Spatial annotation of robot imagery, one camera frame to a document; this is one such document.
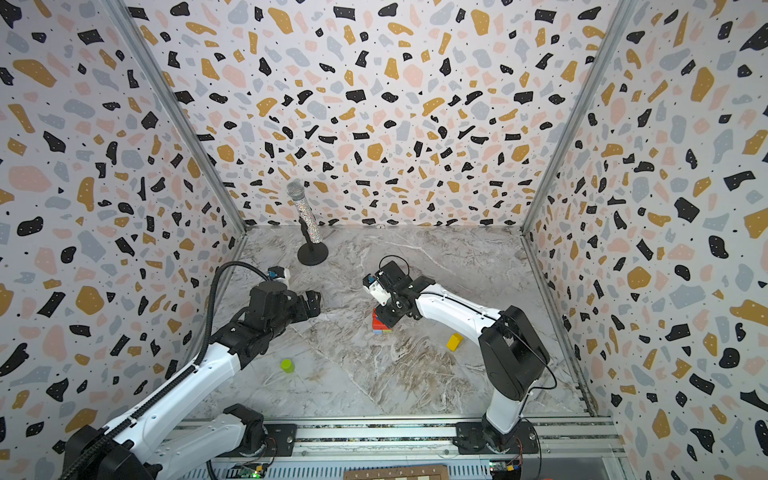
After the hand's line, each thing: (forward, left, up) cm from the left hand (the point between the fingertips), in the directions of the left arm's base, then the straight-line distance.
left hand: (306, 293), depth 81 cm
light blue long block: (-3, -18, -17) cm, 25 cm away
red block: (0, -18, -17) cm, 24 cm away
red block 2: (-3, -19, -15) cm, 24 cm away
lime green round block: (-14, +7, -16) cm, 22 cm away
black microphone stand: (+29, +8, -18) cm, 34 cm away
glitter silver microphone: (+27, +5, +13) cm, 31 cm away
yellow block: (-7, -42, -17) cm, 45 cm away
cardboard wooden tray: (-39, -33, -14) cm, 53 cm away
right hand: (0, -19, -8) cm, 21 cm away
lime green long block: (-3, -21, -18) cm, 28 cm away
